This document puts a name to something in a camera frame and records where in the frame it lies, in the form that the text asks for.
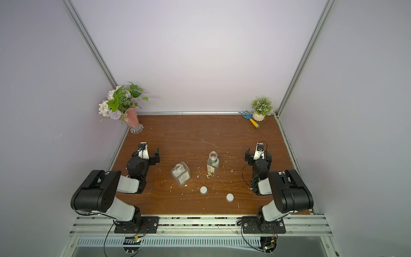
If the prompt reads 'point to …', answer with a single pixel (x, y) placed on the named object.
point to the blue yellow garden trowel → (249, 116)
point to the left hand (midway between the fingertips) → (150, 147)
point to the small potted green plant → (261, 106)
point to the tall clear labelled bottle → (213, 164)
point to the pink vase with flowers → (121, 104)
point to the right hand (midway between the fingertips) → (261, 147)
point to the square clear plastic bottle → (181, 173)
